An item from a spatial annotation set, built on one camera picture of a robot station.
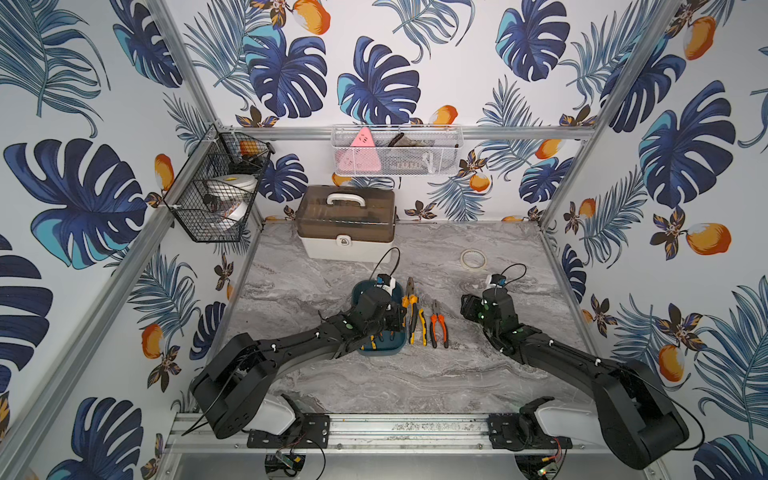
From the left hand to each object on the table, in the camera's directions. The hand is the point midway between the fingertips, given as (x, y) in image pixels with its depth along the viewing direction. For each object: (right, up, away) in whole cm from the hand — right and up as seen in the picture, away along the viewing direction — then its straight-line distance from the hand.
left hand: (407, 306), depth 83 cm
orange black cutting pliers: (+1, +1, 0) cm, 1 cm away
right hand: (+20, +1, +7) cm, 21 cm away
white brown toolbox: (-18, +24, +9) cm, 32 cm away
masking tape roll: (+26, +13, +27) cm, 39 cm away
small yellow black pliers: (-10, -12, +5) cm, 16 cm away
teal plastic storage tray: (-14, +4, +12) cm, 19 cm away
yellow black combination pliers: (+6, -5, +12) cm, 14 cm away
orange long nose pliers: (+12, -8, +9) cm, 17 cm away
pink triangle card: (-13, +44, +7) cm, 46 cm away
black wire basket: (-57, +47, +11) cm, 75 cm away
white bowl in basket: (-47, +31, -3) cm, 57 cm away
